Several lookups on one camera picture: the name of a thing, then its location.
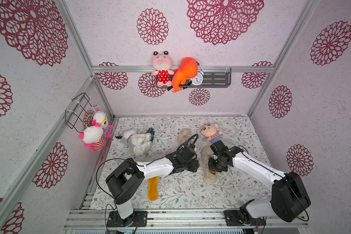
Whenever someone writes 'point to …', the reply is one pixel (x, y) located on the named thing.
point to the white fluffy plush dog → (140, 142)
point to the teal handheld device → (150, 130)
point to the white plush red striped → (92, 137)
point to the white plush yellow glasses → (100, 119)
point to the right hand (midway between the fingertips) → (209, 166)
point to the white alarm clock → (198, 79)
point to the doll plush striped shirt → (210, 130)
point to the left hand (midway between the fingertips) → (195, 164)
